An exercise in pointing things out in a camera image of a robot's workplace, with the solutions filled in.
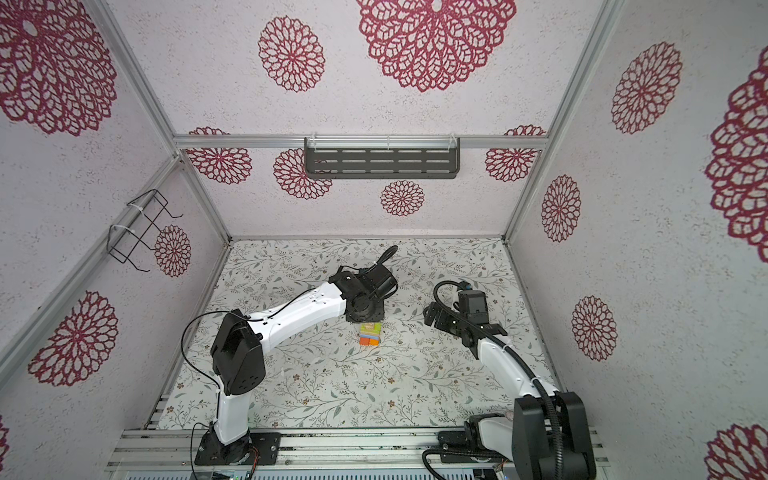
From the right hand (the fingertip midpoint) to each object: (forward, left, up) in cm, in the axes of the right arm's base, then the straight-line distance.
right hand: (438, 310), depth 88 cm
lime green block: (-5, +20, -3) cm, 20 cm away
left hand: (-4, +19, +1) cm, 20 cm away
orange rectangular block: (-6, +19, -9) cm, 22 cm away
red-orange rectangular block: (-6, +22, -9) cm, 25 cm away
